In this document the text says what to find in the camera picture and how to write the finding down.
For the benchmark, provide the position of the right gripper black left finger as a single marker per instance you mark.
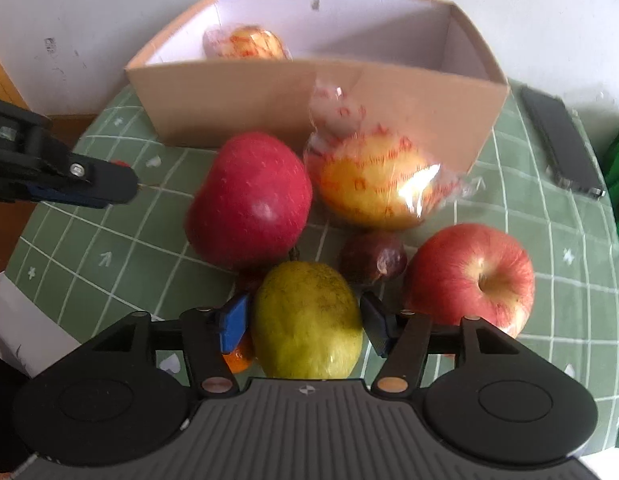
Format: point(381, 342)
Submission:
point(208, 334)

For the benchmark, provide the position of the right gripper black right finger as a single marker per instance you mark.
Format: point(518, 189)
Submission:
point(401, 339)

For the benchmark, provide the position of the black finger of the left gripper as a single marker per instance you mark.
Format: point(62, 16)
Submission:
point(96, 183)

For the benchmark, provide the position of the small tangerine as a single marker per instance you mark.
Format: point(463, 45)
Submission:
point(242, 357)

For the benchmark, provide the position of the dark wrinkled passion fruit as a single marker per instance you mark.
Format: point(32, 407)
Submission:
point(370, 258)

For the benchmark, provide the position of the light red apple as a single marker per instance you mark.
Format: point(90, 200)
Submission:
point(471, 269)

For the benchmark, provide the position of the green pear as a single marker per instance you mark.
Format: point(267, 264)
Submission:
point(306, 323)

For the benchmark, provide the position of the dark red apple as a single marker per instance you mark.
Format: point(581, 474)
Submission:
point(252, 206)

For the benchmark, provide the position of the orange with sticker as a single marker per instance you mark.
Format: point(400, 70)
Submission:
point(245, 41)

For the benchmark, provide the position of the small red cherry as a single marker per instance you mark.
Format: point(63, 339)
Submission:
point(120, 163)

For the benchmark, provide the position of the wooden furniture edge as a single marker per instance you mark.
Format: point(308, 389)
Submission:
point(8, 91)

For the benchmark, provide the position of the green checked tablecloth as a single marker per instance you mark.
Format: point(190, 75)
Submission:
point(87, 268)

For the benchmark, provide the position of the wrapped orange near box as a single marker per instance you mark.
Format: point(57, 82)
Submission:
point(370, 174)

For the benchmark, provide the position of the black smartphone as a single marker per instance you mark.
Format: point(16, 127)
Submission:
point(571, 165)

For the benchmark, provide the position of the pink cardboard box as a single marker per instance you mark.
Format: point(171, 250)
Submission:
point(419, 66)

